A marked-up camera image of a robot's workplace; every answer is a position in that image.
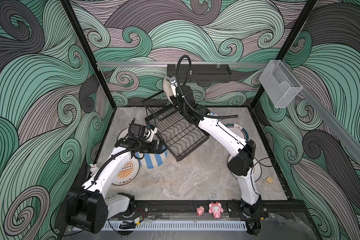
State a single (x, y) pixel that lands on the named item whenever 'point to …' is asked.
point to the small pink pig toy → (200, 210)
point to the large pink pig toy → (216, 208)
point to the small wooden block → (269, 180)
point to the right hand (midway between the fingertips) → (180, 87)
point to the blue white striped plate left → (151, 160)
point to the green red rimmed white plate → (238, 130)
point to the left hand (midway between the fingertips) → (160, 146)
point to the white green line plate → (256, 169)
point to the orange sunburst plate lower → (127, 173)
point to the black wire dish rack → (180, 134)
